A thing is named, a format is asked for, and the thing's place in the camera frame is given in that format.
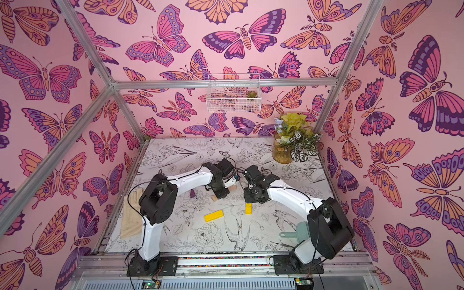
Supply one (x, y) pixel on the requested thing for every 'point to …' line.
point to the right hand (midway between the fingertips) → (250, 195)
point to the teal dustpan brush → (302, 232)
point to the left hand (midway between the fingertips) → (225, 192)
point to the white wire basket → (234, 93)
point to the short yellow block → (249, 208)
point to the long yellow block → (213, 215)
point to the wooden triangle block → (214, 198)
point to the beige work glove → (132, 217)
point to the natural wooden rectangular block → (232, 188)
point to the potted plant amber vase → (294, 139)
